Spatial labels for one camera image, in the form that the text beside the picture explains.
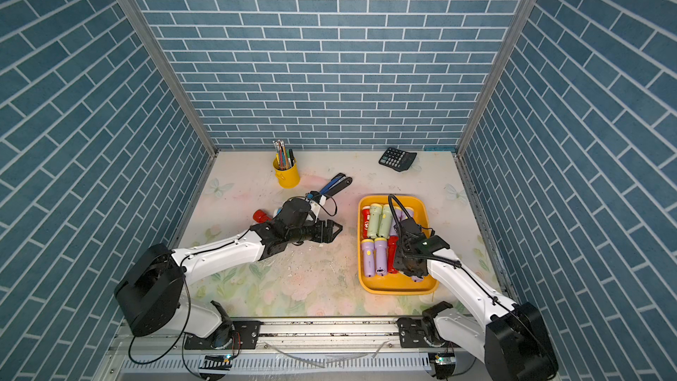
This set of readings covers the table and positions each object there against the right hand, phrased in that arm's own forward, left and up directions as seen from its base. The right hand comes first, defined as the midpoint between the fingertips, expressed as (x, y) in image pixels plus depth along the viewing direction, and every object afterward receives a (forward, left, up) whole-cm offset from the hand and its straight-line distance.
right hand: (404, 263), depth 85 cm
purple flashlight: (+5, +12, +1) cm, 13 cm away
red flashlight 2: (+13, +52, 0) cm, 54 cm away
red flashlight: (+7, +4, +1) cm, 8 cm away
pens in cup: (+35, +47, +10) cm, 59 cm away
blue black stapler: (+32, +27, -1) cm, 42 cm away
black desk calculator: (+47, +1, 0) cm, 47 cm away
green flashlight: (+13, +10, +4) cm, 17 cm away
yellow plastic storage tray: (-6, +2, -2) cm, 6 cm away
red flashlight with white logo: (+16, +13, +1) cm, 21 cm away
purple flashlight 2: (+2, +8, 0) cm, 8 cm away
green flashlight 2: (+13, +6, +3) cm, 15 cm away
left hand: (+6, +21, +9) cm, 24 cm away
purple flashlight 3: (-4, -4, -1) cm, 6 cm away
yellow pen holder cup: (+31, +46, +7) cm, 56 cm away
